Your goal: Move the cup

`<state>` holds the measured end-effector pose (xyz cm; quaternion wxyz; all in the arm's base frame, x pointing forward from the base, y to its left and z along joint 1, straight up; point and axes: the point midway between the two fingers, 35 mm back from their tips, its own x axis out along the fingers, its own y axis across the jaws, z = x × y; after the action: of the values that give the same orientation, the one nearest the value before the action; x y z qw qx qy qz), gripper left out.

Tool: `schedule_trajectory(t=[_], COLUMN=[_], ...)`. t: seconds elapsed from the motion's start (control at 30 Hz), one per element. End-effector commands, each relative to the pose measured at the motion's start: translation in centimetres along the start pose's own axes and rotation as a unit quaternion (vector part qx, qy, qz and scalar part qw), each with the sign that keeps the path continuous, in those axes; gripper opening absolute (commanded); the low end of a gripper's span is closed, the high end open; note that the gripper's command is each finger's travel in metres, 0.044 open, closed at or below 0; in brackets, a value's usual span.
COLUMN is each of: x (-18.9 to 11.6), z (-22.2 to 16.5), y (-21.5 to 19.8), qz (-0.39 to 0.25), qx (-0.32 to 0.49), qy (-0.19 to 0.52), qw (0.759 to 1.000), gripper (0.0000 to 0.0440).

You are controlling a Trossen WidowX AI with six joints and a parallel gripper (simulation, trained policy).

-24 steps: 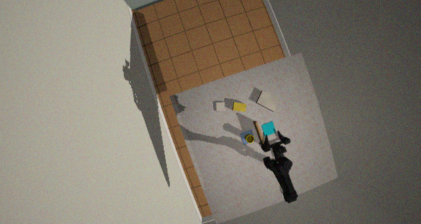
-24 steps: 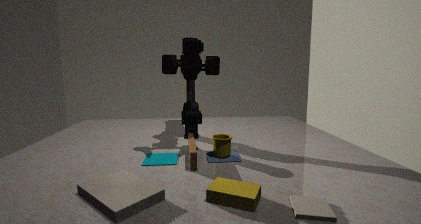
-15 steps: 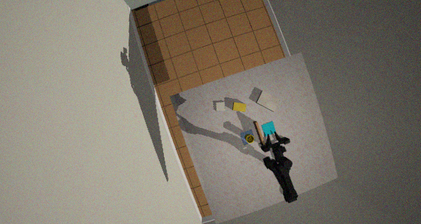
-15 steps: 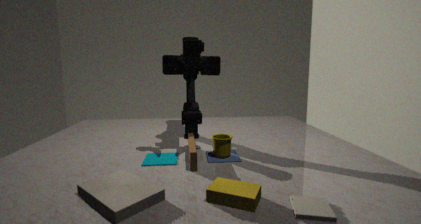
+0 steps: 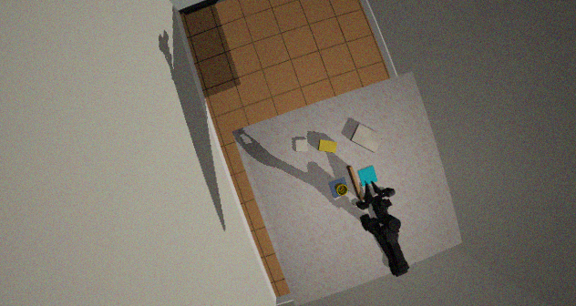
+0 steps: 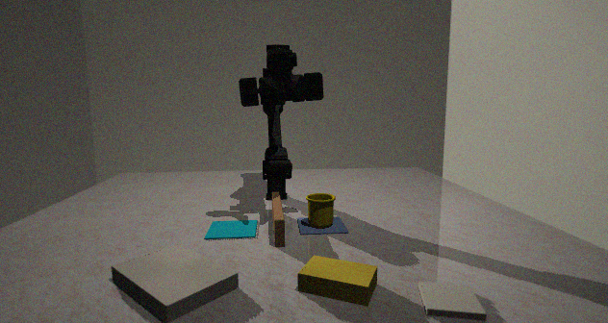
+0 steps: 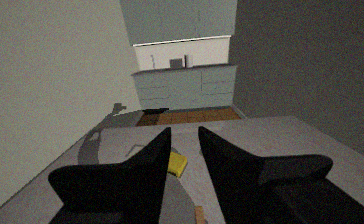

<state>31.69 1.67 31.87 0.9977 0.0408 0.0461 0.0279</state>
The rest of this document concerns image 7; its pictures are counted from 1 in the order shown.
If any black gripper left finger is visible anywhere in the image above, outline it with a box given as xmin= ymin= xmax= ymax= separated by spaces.
xmin=48 ymin=127 xmax=171 ymax=224

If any tan long flat bar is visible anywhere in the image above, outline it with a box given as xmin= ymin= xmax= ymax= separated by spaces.
xmin=195 ymin=206 xmax=205 ymax=224

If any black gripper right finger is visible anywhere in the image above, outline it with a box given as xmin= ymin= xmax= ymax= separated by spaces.
xmin=198 ymin=126 xmax=333 ymax=224

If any yellow rectangular block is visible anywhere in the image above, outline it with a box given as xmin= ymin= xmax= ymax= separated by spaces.
xmin=167 ymin=152 xmax=187 ymax=177

